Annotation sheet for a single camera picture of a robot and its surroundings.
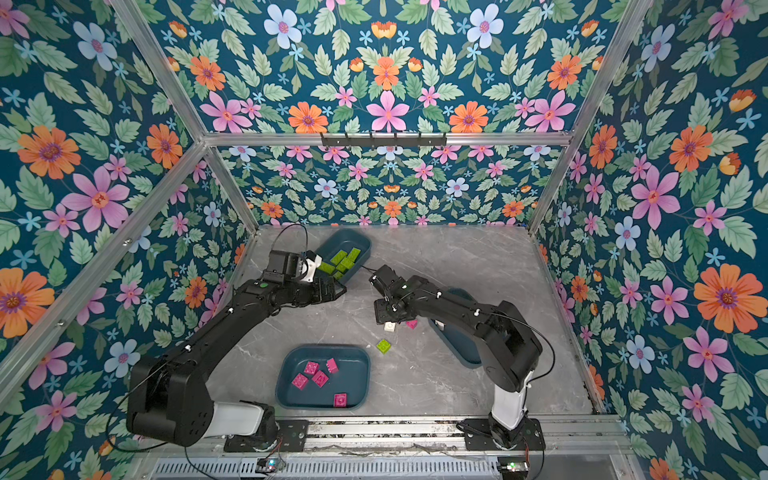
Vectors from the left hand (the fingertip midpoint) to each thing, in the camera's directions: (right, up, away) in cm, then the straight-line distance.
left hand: (338, 284), depth 82 cm
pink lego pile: (+1, -31, -4) cm, 31 cm away
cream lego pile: (+14, -14, +11) cm, 23 cm away
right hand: (+13, -9, +5) cm, 17 cm away
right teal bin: (+34, -17, +1) cm, 38 cm away
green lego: (-6, +7, +26) cm, 28 cm away
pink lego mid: (-8, -24, +1) cm, 25 cm away
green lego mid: (-3, +5, +23) cm, 24 cm away
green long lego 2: (-5, +1, +22) cm, 23 cm away
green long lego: (-1, +8, +27) cm, 28 cm away
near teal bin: (+4, -27, +2) cm, 27 cm away
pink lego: (-10, -27, -2) cm, 28 cm away
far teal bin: (-8, +14, +29) cm, 33 cm away
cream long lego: (+29, -13, +7) cm, 33 cm away
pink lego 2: (-2, -23, 0) cm, 23 cm away
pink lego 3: (+21, -13, +9) cm, 27 cm away
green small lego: (+12, -19, +6) cm, 24 cm away
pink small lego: (-5, -26, -1) cm, 26 cm away
